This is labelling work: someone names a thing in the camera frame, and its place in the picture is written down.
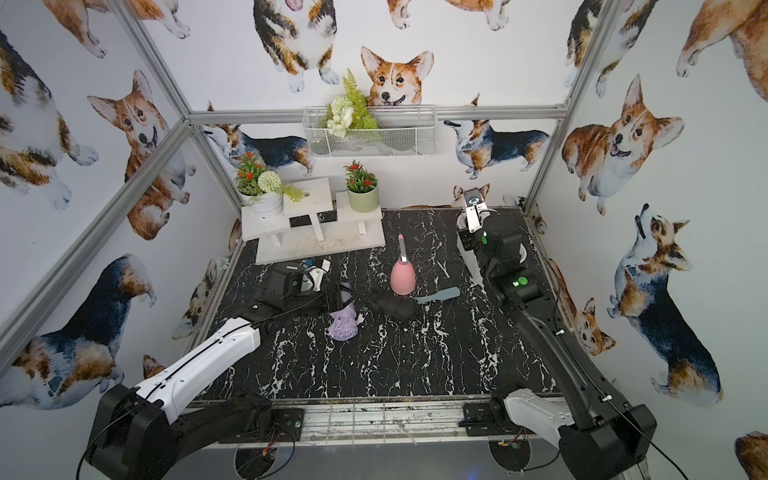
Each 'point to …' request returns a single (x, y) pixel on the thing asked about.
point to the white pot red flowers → (261, 191)
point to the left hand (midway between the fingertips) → (351, 290)
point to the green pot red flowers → (362, 188)
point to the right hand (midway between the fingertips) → (476, 203)
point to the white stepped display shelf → (309, 222)
